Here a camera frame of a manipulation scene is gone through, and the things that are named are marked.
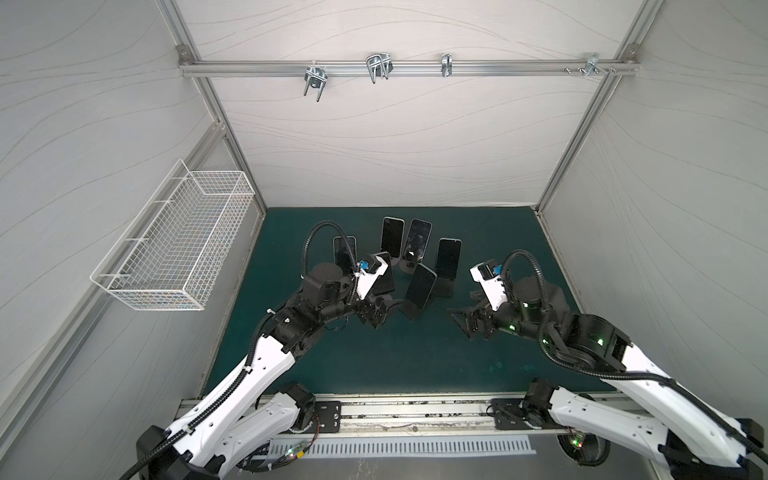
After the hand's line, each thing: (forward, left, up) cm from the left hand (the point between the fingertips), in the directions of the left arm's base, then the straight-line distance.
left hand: (393, 283), depth 70 cm
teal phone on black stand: (+18, -17, -15) cm, 29 cm away
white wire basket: (+3, +52, +6) cm, 52 cm away
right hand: (-4, -16, +2) cm, 17 cm away
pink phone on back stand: (+25, -7, -15) cm, 30 cm away
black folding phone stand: (+6, -5, -26) cm, 27 cm away
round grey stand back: (+21, -4, -26) cm, 33 cm away
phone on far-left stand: (+17, +16, -12) cm, 27 cm away
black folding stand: (+13, -16, -24) cm, 32 cm away
